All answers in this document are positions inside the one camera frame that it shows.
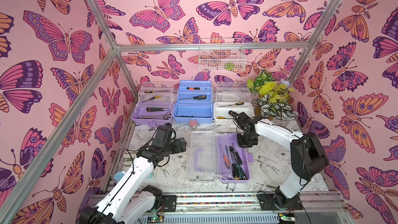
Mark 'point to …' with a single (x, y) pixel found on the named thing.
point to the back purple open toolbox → (155, 103)
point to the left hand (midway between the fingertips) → (181, 142)
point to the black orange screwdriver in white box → (232, 113)
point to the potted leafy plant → (272, 102)
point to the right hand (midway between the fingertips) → (242, 145)
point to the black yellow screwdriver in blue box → (201, 97)
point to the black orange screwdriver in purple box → (155, 109)
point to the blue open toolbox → (194, 103)
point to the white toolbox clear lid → (232, 94)
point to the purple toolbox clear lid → (203, 156)
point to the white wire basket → (222, 55)
